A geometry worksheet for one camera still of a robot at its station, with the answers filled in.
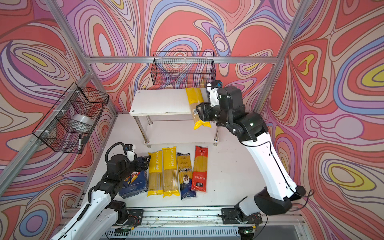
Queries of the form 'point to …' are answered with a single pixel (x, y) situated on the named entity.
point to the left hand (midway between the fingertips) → (144, 155)
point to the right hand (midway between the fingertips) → (201, 112)
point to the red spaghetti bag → (200, 169)
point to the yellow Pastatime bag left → (156, 183)
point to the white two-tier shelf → (163, 117)
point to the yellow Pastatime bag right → (170, 180)
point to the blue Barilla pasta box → (137, 182)
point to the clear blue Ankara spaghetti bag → (185, 176)
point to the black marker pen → (80, 142)
